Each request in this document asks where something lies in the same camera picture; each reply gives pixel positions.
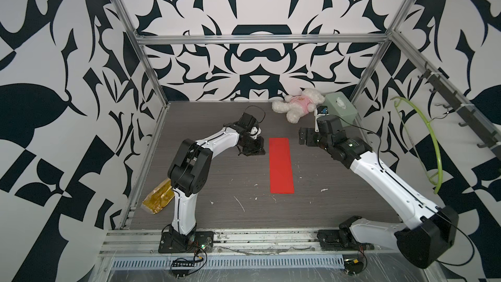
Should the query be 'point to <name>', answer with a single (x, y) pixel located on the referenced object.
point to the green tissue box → (339, 104)
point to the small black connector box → (352, 266)
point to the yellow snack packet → (159, 198)
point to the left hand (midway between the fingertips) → (265, 149)
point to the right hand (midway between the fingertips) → (310, 128)
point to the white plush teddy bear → (297, 106)
